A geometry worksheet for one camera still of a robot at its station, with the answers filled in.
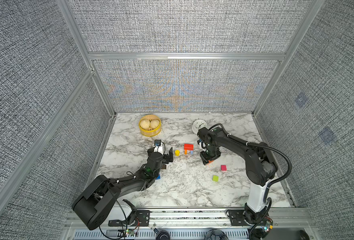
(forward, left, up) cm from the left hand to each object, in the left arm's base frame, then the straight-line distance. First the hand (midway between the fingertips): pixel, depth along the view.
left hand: (164, 148), depth 87 cm
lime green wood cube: (-15, -29, -11) cm, 34 cm away
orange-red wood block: (-11, -25, +1) cm, 27 cm away
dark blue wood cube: (-13, +4, -12) cm, 18 cm away
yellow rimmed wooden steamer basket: (+23, +11, -6) cm, 26 cm away
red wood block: (+5, -15, -9) cm, 18 cm away
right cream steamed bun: (+24, +7, -5) cm, 25 cm away
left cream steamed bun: (+24, +14, -5) cm, 29 cm away
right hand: (-5, -26, -7) cm, 28 cm away
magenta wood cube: (-9, -35, -10) cm, 38 cm away
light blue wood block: (+2, -17, -9) cm, 19 cm away
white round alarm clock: (+23, -24, -6) cm, 33 cm away
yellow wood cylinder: (+2, -8, -9) cm, 12 cm away
